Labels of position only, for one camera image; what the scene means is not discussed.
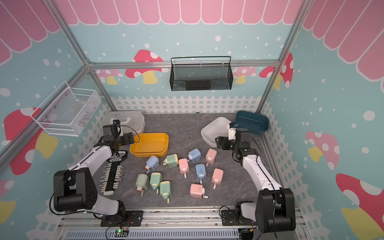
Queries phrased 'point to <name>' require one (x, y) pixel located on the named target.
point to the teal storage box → (257, 123)
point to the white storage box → (217, 127)
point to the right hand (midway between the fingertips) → (222, 138)
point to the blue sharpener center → (200, 172)
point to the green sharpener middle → (156, 180)
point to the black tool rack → (112, 174)
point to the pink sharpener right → (217, 177)
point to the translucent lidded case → (131, 121)
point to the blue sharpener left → (152, 162)
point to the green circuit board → (121, 233)
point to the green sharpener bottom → (165, 190)
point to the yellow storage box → (150, 144)
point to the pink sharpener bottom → (197, 191)
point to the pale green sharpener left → (142, 183)
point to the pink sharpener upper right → (210, 156)
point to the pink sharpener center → (184, 166)
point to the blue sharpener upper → (194, 155)
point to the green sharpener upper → (171, 160)
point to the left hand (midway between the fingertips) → (125, 138)
